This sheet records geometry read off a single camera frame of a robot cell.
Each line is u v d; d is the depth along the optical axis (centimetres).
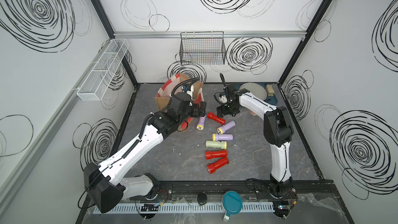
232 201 65
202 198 63
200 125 94
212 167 78
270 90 112
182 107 51
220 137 89
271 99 111
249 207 64
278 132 56
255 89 116
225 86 81
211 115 98
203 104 64
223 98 91
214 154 83
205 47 124
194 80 60
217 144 86
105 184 37
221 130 91
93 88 73
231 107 83
